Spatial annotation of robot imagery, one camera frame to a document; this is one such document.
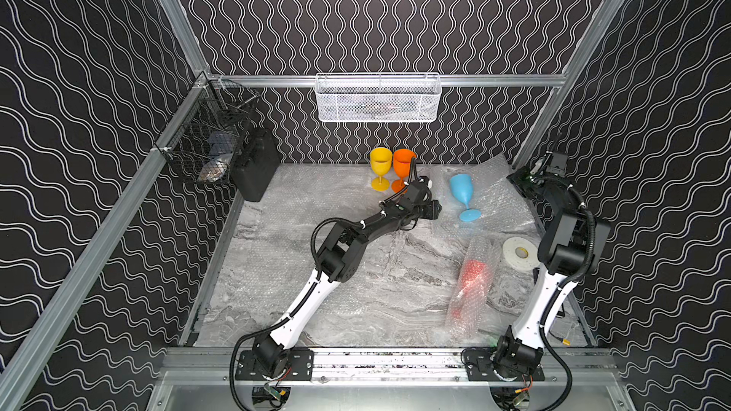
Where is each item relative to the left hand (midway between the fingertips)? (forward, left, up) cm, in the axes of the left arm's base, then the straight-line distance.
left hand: (437, 201), depth 103 cm
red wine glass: (-27, -9, +3) cm, 28 cm away
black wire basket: (+3, +80, +18) cm, 82 cm away
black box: (+5, +66, +8) cm, 66 cm away
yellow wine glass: (+13, +21, +7) cm, 26 cm away
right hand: (+8, -27, +7) cm, 28 cm away
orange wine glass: (+9, +14, +11) cm, 19 cm away
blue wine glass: (+7, -10, +1) cm, 12 cm away
